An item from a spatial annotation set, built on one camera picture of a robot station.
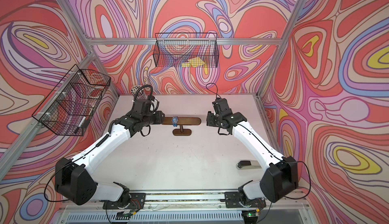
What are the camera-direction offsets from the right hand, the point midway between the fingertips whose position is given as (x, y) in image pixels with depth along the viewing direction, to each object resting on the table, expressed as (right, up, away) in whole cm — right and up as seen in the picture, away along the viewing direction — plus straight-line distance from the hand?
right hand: (212, 123), depth 82 cm
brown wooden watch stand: (-16, +1, +4) cm, 17 cm away
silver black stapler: (+18, -22, -2) cm, 29 cm away
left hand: (-27, +4, +1) cm, 27 cm away
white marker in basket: (-65, +2, -8) cm, 66 cm away
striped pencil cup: (-40, +18, -2) cm, 44 cm away
